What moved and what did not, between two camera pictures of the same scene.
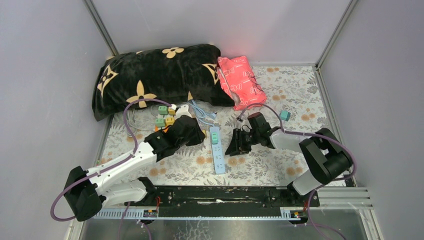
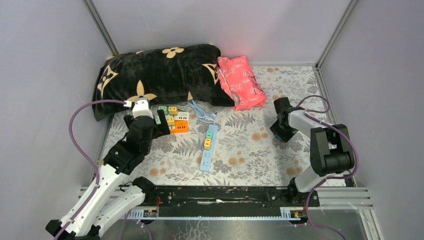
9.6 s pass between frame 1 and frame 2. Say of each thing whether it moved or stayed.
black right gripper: moved
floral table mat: stayed
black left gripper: moved
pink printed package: stayed
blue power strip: moved
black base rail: stayed
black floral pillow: stayed
